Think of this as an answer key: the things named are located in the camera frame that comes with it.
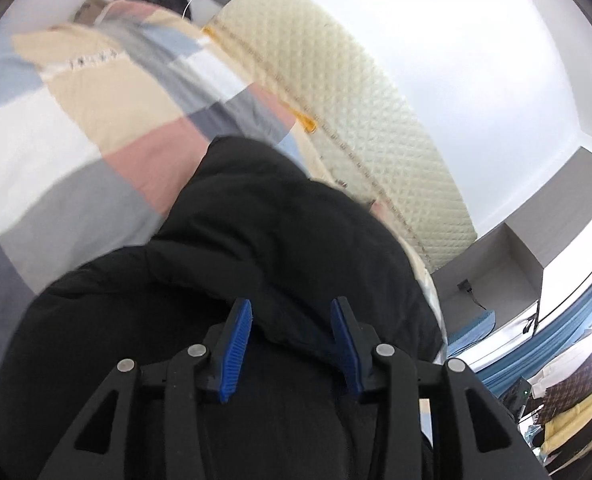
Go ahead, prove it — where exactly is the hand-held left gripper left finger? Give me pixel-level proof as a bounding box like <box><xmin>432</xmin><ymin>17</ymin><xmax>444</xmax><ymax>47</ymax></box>
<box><xmin>38</xmin><ymin>297</ymin><xmax>254</xmax><ymax>480</ymax></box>

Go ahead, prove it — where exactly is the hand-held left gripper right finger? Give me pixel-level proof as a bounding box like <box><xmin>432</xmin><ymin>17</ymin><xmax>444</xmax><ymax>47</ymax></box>
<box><xmin>328</xmin><ymin>296</ymin><xmax>546</xmax><ymax>480</ymax></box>

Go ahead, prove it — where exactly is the black puffer jacket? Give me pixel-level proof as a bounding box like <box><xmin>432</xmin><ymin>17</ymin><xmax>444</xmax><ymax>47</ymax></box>
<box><xmin>0</xmin><ymin>135</ymin><xmax>449</xmax><ymax>480</ymax></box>

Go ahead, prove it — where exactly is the blue cloth on shelf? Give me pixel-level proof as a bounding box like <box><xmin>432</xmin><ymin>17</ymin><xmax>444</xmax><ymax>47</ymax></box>
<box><xmin>446</xmin><ymin>310</ymin><xmax>496</xmax><ymax>358</ymax></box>

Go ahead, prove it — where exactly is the grey wardrobe unit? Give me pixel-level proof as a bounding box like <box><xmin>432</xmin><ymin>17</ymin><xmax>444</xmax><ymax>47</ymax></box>
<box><xmin>431</xmin><ymin>145</ymin><xmax>592</xmax><ymax>361</ymax></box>

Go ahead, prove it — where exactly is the blue curtain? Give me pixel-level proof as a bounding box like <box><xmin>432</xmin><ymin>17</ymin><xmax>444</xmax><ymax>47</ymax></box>
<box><xmin>476</xmin><ymin>280</ymin><xmax>592</xmax><ymax>396</ymax></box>

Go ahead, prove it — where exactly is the white garment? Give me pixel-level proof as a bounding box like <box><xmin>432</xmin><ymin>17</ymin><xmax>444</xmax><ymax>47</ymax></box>
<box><xmin>530</xmin><ymin>347</ymin><xmax>591</xmax><ymax>391</ymax></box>

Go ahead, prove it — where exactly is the yellow pillow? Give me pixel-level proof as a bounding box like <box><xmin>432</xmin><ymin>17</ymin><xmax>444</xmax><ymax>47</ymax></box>
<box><xmin>293</xmin><ymin>106</ymin><xmax>320</xmax><ymax>135</ymax></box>

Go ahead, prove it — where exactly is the brown patterned garment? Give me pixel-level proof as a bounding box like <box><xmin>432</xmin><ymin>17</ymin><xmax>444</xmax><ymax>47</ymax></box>
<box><xmin>540</xmin><ymin>350</ymin><xmax>592</xmax><ymax>418</ymax></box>

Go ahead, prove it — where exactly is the cream quilted headboard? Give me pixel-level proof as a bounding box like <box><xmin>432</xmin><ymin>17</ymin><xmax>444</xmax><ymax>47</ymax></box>
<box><xmin>203</xmin><ymin>0</ymin><xmax>479</xmax><ymax>271</ymax></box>

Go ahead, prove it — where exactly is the plaid patchwork quilt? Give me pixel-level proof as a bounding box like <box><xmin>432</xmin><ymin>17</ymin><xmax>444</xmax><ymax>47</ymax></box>
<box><xmin>0</xmin><ymin>0</ymin><xmax>449</xmax><ymax>366</ymax></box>

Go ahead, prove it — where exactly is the wooden nightstand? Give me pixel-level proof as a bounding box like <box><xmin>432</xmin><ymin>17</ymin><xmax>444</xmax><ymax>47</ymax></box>
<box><xmin>73</xmin><ymin>0</ymin><xmax>109</xmax><ymax>25</ymax></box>

